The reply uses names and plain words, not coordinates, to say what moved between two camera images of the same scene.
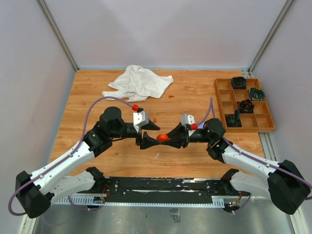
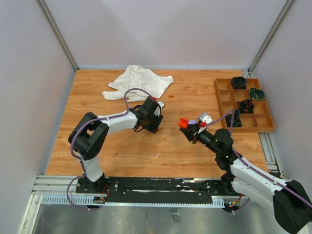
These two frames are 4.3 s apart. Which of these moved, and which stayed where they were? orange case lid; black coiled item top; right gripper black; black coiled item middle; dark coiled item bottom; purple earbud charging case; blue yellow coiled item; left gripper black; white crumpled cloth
Moved: purple earbud charging case; left gripper black; right gripper black; orange case lid
Stayed: black coiled item middle; white crumpled cloth; blue yellow coiled item; dark coiled item bottom; black coiled item top
